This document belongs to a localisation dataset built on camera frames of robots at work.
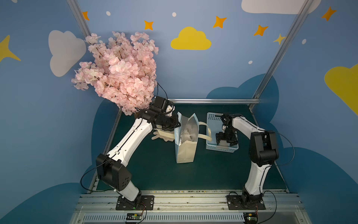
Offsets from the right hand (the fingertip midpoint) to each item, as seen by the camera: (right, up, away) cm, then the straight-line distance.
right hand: (225, 142), depth 95 cm
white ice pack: (-26, +4, +4) cm, 27 cm away
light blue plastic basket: (-4, +13, +16) cm, 21 cm away
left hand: (-31, +14, -18) cm, 38 cm away
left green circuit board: (-56, -35, -23) cm, 70 cm away
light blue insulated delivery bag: (-28, -3, -16) cm, 32 cm away
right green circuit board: (+6, -37, -22) cm, 43 cm away
